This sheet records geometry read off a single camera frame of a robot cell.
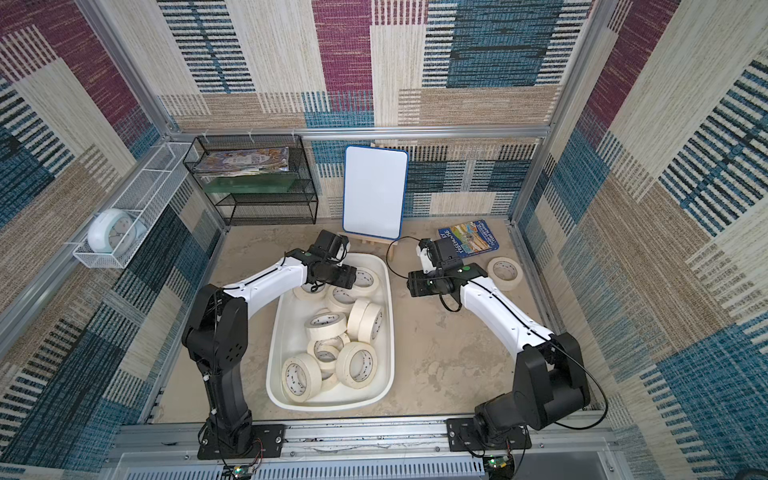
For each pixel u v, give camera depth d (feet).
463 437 2.39
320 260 2.34
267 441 2.41
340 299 3.10
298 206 3.91
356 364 2.72
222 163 2.73
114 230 2.13
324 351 2.78
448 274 2.09
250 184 3.08
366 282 3.26
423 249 2.56
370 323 2.68
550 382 1.38
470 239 3.69
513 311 1.63
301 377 2.44
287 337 2.92
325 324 2.88
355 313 2.73
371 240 3.51
